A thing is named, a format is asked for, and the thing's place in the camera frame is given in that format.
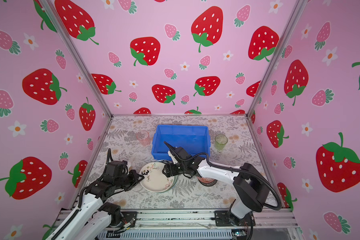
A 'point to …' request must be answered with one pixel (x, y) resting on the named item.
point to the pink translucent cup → (144, 137)
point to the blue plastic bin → (194, 139)
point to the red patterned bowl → (207, 181)
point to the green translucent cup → (220, 141)
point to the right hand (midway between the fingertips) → (166, 170)
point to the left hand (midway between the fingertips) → (144, 176)
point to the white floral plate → (154, 180)
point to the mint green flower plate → (176, 180)
